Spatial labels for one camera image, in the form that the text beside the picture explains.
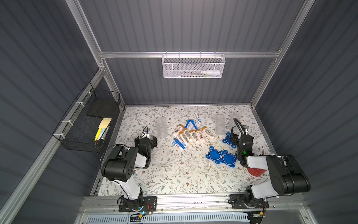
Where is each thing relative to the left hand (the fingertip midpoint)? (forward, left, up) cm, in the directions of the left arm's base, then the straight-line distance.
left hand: (146, 136), depth 95 cm
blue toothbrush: (-4, -24, -4) cm, 24 cm away
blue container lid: (-11, -46, -5) cm, 47 cm away
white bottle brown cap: (+10, -23, -4) cm, 25 cm away
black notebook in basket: (+6, +22, +22) cm, 32 cm away
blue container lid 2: (-13, -55, -7) cm, 57 cm away
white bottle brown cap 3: (+3, -29, -3) cm, 29 cm away
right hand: (0, -65, +5) cm, 65 cm away
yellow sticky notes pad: (-4, +19, +21) cm, 28 cm away
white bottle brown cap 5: (+2, -38, -3) cm, 39 cm away
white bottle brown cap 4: (+2, -34, -4) cm, 34 cm away
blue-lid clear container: (+11, -8, -4) cm, 14 cm away
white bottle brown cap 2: (0, -26, -2) cm, 26 cm away
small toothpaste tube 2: (-4, -20, -5) cm, 21 cm away
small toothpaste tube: (+18, -38, -4) cm, 42 cm away
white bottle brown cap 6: (+6, -44, -4) cm, 44 cm away
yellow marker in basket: (-12, +19, +21) cm, 31 cm away
